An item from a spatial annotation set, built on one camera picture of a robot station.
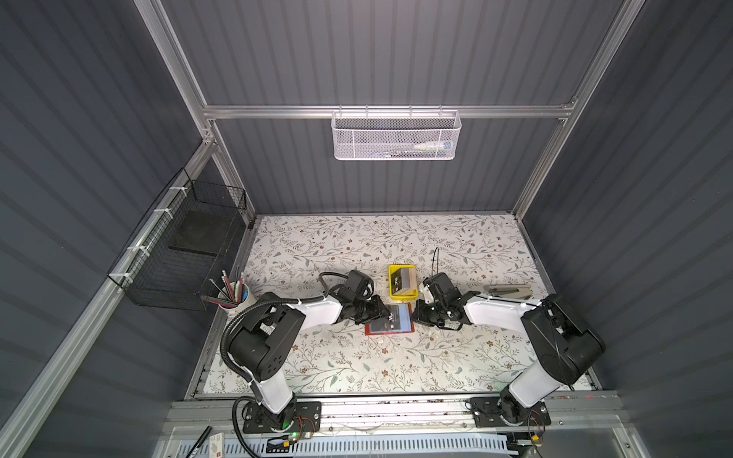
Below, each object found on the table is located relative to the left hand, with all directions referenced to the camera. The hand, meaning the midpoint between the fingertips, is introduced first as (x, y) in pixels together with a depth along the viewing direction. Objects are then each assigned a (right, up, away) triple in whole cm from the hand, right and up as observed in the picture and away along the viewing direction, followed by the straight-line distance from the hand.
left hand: (393, 319), depth 88 cm
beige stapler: (+42, +7, +8) cm, 43 cm away
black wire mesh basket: (-56, +23, -15) cm, 62 cm away
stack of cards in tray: (+4, +11, +8) cm, 14 cm away
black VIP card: (-1, -1, +1) cm, 2 cm away
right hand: (+7, 0, +2) cm, 7 cm away
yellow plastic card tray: (+3, +5, +8) cm, 10 cm away
